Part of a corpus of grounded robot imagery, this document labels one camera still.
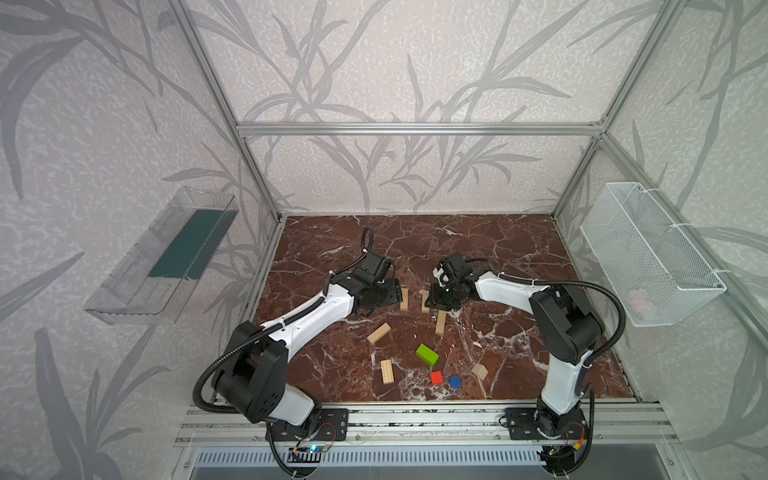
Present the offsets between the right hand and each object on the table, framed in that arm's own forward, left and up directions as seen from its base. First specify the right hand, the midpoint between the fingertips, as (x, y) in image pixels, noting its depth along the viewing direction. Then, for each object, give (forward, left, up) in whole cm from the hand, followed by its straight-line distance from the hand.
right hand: (426, 295), depth 94 cm
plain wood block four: (-12, +15, -2) cm, 19 cm away
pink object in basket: (-11, -51, +17) cm, 55 cm away
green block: (-18, 0, -2) cm, 18 cm away
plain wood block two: (-3, +7, -2) cm, 8 cm away
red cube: (-24, -2, -2) cm, 24 cm away
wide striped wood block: (-23, +12, -2) cm, 26 cm away
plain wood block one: (-1, 0, +1) cm, 1 cm away
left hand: (-2, +9, +9) cm, 13 cm away
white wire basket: (-13, -46, +31) cm, 57 cm away
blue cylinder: (-25, -7, -3) cm, 26 cm away
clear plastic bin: (-14, +62, +29) cm, 70 cm away
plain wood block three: (-8, -4, -3) cm, 10 cm away
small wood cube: (-23, -14, -2) cm, 27 cm away
